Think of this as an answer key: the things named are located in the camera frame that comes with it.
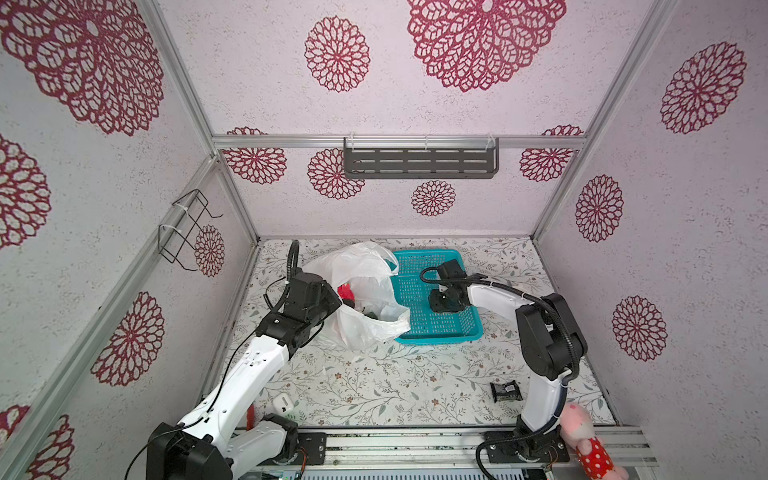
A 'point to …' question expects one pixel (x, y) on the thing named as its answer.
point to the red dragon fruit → (347, 295)
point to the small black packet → (506, 391)
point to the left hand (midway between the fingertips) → (337, 298)
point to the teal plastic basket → (413, 294)
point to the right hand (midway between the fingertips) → (435, 300)
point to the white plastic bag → (378, 316)
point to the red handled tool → (250, 417)
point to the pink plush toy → (577, 431)
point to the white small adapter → (282, 403)
